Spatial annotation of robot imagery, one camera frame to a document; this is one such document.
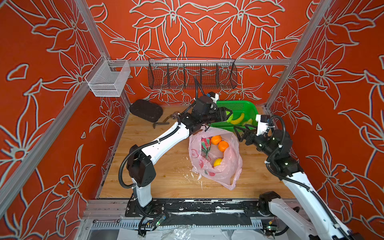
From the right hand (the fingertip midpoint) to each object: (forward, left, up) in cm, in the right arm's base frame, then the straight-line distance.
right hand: (237, 126), depth 69 cm
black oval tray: (+35, +56, -25) cm, 71 cm away
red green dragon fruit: (+4, +14, -24) cm, 28 cm away
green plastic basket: (+34, -19, -29) cm, 49 cm away
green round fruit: (+3, +4, +1) cm, 5 cm away
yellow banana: (+26, -12, -28) cm, 40 cm away
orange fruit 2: (+5, +2, -27) cm, 27 cm away
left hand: (+7, +3, +3) cm, 8 cm away
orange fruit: (+8, +7, -25) cm, 27 cm away
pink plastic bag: (-1, +7, -30) cm, 30 cm away
